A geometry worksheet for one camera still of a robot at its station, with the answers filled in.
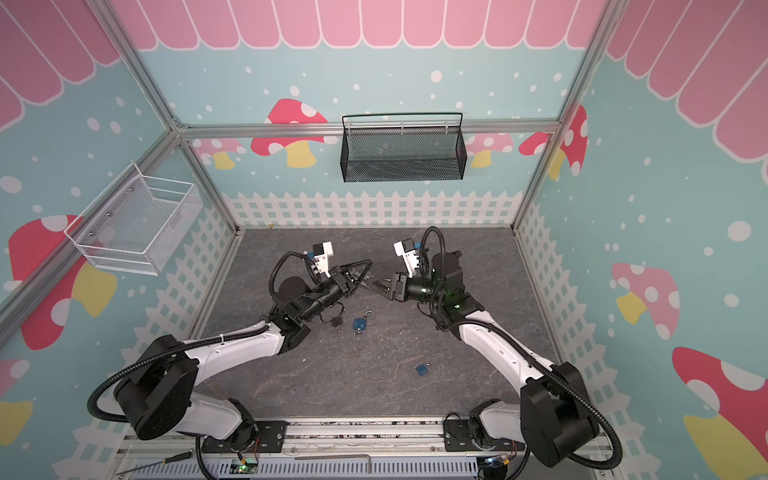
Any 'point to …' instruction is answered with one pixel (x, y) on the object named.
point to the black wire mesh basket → (369, 155)
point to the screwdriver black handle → (166, 460)
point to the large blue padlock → (361, 323)
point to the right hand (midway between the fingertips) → (370, 283)
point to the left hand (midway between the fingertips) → (375, 269)
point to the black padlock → (338, 323)
